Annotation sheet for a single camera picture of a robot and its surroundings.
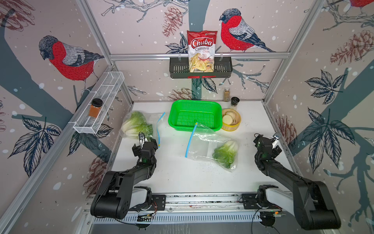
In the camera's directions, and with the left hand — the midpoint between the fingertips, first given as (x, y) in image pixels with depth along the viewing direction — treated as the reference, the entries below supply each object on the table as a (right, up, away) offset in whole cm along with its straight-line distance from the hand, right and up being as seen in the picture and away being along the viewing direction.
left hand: (145, 137), depth 89 cm
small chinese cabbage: (+48, -8, -7) cm, 50 cm away
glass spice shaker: (+58, +31, +29) cm, 72 cm away
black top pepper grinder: (+61, +24, +18) cm, 68 cm away
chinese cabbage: (-9, +11, +10) cm, 17 cm away
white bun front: (+55, +11, +12) cm, 57 cm away
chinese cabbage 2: (-1, +5, +4) cm, 6 cm away
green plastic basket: (+23, +15, +25) cm, 37 cm away
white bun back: (+59, +14, +15) cm, 63 cm away
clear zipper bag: (+38, -4, +1) cm, 39 cm away
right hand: (+75, 0, -2) cm, 75 cm away
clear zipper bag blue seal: (+3, +11, +12) cm, 17 cm away
